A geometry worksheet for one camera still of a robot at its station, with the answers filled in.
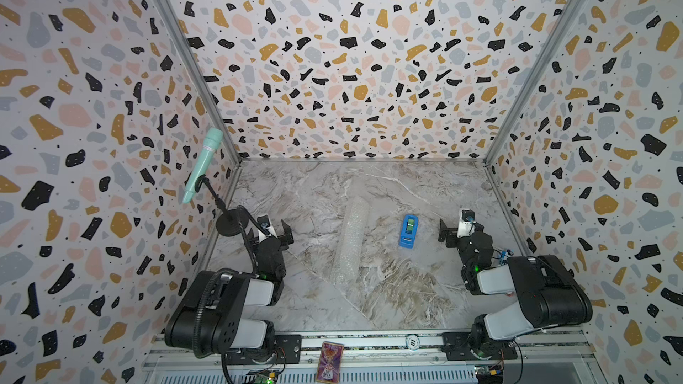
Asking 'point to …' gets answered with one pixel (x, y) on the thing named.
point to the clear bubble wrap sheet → (348, 256)
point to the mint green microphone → (212, 141)
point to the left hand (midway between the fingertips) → (273, 224)
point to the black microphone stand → (234, 221)
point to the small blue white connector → (504, 255)
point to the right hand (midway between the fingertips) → (463, 219)
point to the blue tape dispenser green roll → (408, 231)
